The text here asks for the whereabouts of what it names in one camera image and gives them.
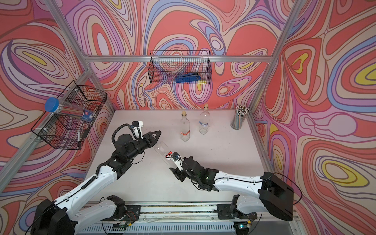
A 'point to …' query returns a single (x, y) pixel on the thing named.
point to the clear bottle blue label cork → (204, 120)
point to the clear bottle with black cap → (163, 149)
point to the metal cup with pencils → (241, 111)
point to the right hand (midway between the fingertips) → (176, 168)
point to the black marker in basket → (79, 142)
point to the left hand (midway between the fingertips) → (162, 133)
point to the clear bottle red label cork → (185, 128)
